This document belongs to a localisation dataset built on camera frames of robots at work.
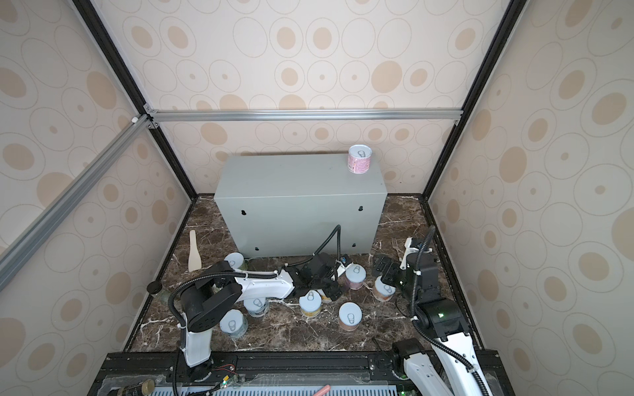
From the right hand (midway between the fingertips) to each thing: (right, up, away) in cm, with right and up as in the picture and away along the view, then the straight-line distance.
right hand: (388, 260), depth 73 cm
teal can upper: (-41, -16, +7) cm, 44 cm away
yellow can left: (-23, -16, +8) cm, 30 cm away
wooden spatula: (-70, -5, +25) cm, 75 cm away
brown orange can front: (-11, -19, +6) cm, 22 cm away
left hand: (-10, -8, +13) cm, 19 cm away
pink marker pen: (-19, -36, -3) cm, 41 cm away
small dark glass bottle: (-74, -13, +8) cm, 75 cm away
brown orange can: (+1, -13, +12) cm, 17 cm away
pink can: (-8, -8, +14) cm, 18 cm away
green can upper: (-52, -3, +19) cm, 56 cm away
